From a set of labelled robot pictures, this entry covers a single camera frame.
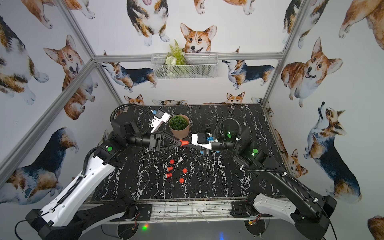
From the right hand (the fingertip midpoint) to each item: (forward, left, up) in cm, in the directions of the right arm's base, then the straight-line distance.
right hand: (183, 140), depth 54 cm
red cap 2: (+4, +5, -41) cm, 41 cm away
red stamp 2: (+1, +13, -40) cm, 42 cm away
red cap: (-2, +6, -40) cm, 41 cm away
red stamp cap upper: (+9, +12, -40) cm, 43 cm away
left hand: (-2, +1, 0) cm, 2 cm away
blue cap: (+16, -6, -40) cm, 43 cm away
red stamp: (+5, +13, -39) cm, 41 cm away
